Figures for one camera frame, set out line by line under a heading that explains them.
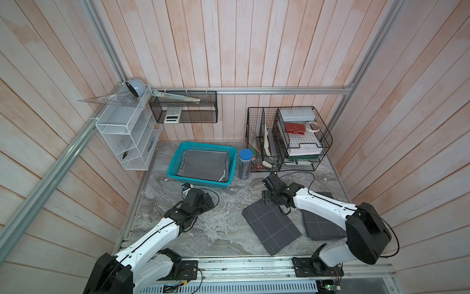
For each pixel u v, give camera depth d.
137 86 0.83
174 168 0.98
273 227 0.84
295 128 0.96
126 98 0.86
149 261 0.47
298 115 1.03
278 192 0.67
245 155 0.88
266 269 0.76
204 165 1.02
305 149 0.92
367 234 0.43
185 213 0.61
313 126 1.01
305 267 0.73
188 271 0.73
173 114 0.98
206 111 1.07
